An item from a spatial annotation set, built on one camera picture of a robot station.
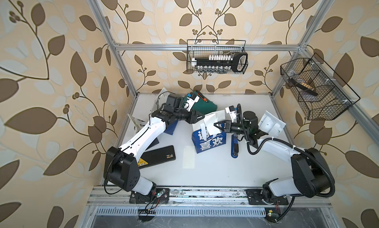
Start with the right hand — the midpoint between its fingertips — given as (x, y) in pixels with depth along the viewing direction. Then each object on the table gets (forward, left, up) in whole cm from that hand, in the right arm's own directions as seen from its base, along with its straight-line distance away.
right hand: (214, 124), depth 81 cm
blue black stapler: (-7, -12, -13) cm, 19 cm away
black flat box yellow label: (-9, +35, -20) cm, 41 cm away
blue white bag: (-5, +5, -3) cm, 8 cm away
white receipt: (-11, +15, -19) cm, 27 cm away
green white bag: (-2, -31, +1) cm, 31 cm away
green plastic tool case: (+28, +3, -16) cm, 33 cm away
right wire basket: (+8, -54, +15) cm, 56 cm away
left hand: (+3, +8, +8) cm, 11 cm away
